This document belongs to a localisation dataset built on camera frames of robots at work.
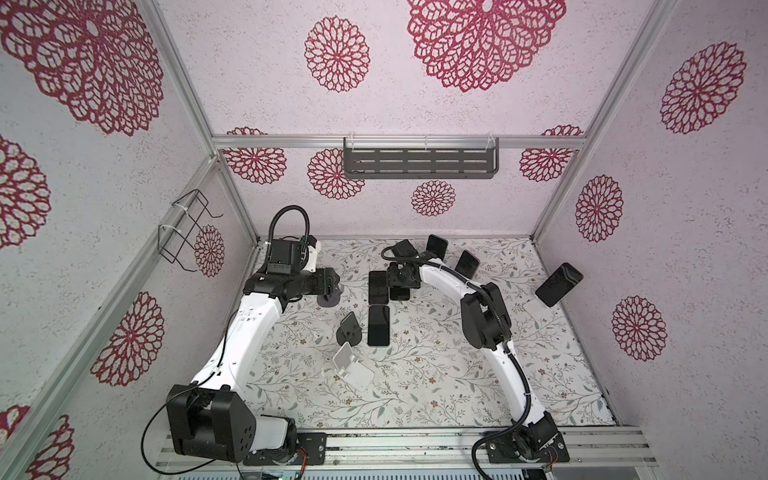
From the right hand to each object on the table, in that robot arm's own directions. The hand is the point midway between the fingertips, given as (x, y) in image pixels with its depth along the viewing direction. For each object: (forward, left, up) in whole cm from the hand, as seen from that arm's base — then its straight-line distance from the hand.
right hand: (395, 276), depth 106 cm
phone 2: (-19, +5, -1) cm, 20 cm away
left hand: (-18, +18, +19) cm, 32 cm away
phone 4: (+7, -14, +9) cm, 18 cm away
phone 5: (-1, -23, +9) cm, 25 cm away
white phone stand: (-34, +13, +1) cm, 36 cm away
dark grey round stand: (-23, +13, +3) cm, 27 cm away
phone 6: (-7, -52, +6) cm, 53 cm away
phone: (-6, +6, -1) cm, 8 cm away
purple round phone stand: (-11, +22, +1) cm, 25 cm away
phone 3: (-9, -1, +3) cm, 10 cm away
